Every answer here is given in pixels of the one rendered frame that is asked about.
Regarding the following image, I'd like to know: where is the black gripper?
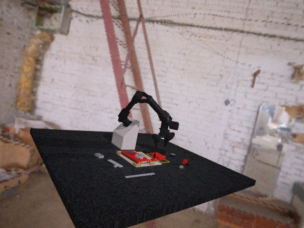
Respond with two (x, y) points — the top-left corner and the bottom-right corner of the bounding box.
(152, 127), (171, 148)

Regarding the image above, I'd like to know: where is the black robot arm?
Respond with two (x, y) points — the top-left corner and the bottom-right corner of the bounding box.
(118, 91), (179, 139)

